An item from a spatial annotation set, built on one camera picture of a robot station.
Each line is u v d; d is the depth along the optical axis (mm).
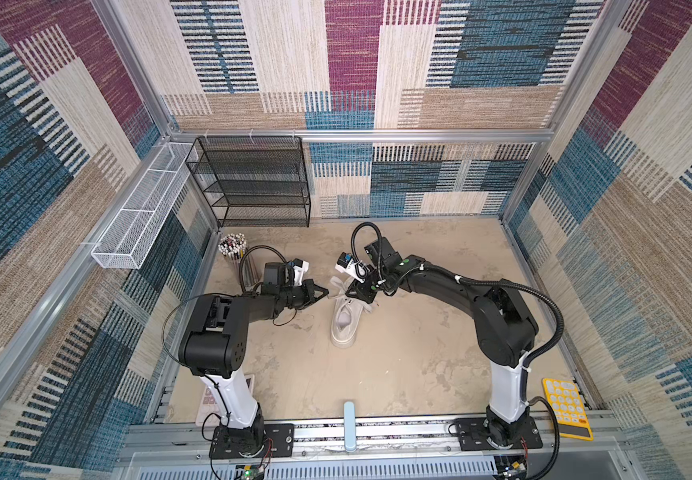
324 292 940
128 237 940
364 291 811
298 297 870
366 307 931
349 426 732
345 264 808
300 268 913
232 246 893
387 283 713
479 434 729
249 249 903
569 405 775
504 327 511
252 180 1095
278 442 735
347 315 883
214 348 491
